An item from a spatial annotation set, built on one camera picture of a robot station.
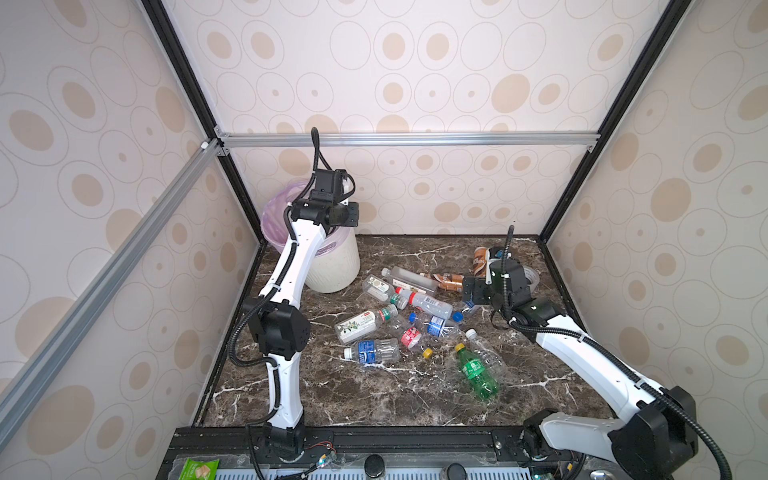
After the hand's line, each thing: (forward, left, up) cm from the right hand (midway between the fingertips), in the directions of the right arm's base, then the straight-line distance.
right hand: (480, 278), depth 82 cm
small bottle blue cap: (-6, +12, -15) cm, 20 cm away
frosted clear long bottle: (+14, +20, -18) cm, 30 cm away
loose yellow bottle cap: (-14, +15, -16) cm, 26 cm away
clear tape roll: (+15, -26, -19) cm, 35 cm away
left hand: (+18, +34, +13) cm, 40 cm away
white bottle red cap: (+2, +14, -15) cm, 21 cm away
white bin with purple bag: (+7, +41, -2) cm, 42 cm away
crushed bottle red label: (-10, +20, -15) cm, 26 cm away
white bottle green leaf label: (-6, +33, -14) cm, 37 cm away
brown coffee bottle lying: (+10, +5, -15) cm, 18 cm away
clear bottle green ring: (+6, +28, -14) cm, 32 cm away
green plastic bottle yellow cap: (-20, +2, -16) cm, 25 cm away
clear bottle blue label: (-14, +30, -15) cm, 36 cm away
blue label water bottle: (+2, 0, -17) cm, 17 cm away
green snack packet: (-42, +69, -16) cm, 83 cm away
